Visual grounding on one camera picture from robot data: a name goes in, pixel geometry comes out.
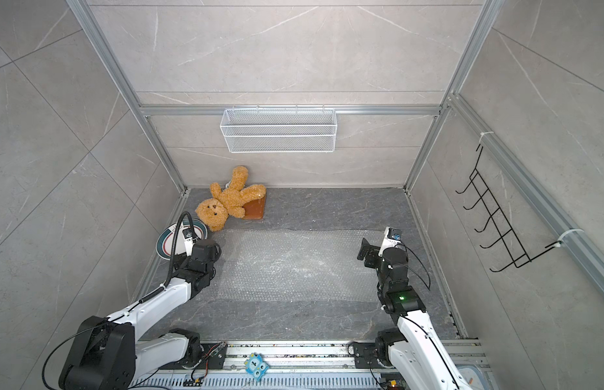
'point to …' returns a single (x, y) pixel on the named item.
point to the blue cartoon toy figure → (256, 366)
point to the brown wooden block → (255, 209)
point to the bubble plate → (166, 239)
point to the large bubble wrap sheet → (313, 265)
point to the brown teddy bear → (229, 201)
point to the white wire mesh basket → (278, 131)
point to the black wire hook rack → (506, 236)
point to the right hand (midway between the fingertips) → (380, 241)
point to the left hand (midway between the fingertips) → (196, 247)
